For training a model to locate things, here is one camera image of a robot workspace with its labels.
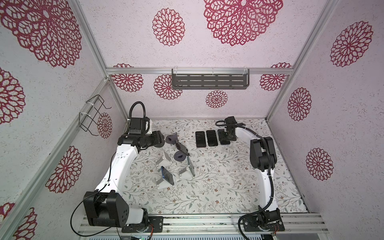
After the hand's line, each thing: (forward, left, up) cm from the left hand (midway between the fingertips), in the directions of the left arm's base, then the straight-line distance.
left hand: (159, 140), depth 82 cm
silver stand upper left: (-3, -1, -18) cm, 18 cm away
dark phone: (+12, -11, -25) cm, 30 cm away
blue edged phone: (+11, -39, -12) cm, 42 cm away
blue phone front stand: (-11, -2, -22) cm, 25 cm away
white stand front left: (-17, -1, -17) cm, 25 cm away
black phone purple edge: (+17, -25, -21) cm, 36 cm away
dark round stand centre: (+1, -10, -20) cm, 22 cm away
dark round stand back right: (+14, -4, -17) cm, 22 cm away
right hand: (+18, -42, -19) cm, 50 cm away
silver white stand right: (-11, -13, -19) cm, 25 cm away
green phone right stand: (-5, -17, -20) cm, 27 cm away
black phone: (+17, -33, -22) cm, 43 cm away
